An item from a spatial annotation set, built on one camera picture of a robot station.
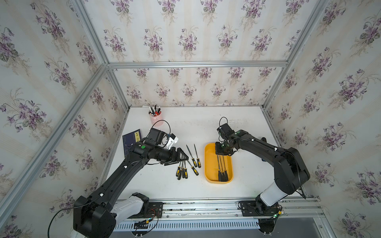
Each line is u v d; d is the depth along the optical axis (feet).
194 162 2.93
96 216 1.20
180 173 2.76
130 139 3.29
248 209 2.40
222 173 2.77
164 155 2.11
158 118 3.33
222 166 2.89
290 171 1.46
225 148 2.45
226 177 2.69
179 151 2.17
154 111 3.42
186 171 2.82
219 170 2.75
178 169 2.82
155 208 2.40
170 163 2.15
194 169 2.82
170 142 2.31
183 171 2.82
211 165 2.91
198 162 2.91
